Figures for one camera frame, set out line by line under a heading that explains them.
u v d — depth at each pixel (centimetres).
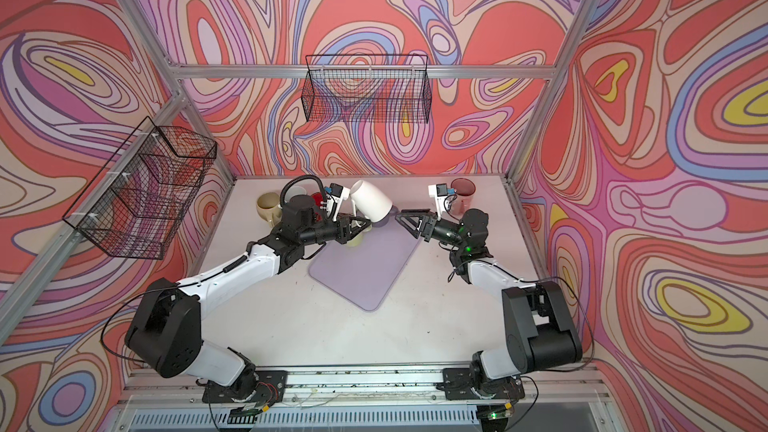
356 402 72
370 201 75
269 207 101
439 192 72
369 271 93
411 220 80
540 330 44
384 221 76
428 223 69
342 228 70
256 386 72
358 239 75
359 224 77
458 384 73
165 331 43
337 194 72
